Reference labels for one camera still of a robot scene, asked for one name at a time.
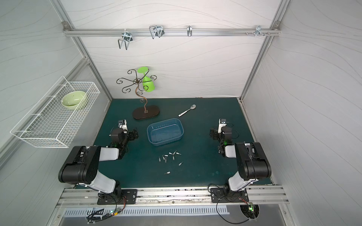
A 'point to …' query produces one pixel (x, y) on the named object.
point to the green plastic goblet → (148, 84)
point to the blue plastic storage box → (165, 132)
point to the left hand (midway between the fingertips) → (129, 128)
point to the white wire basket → (56, 120)
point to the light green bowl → (72, 100)
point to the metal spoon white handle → (193, 107)
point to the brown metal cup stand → (144, 112)
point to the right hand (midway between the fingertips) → (220, 127)
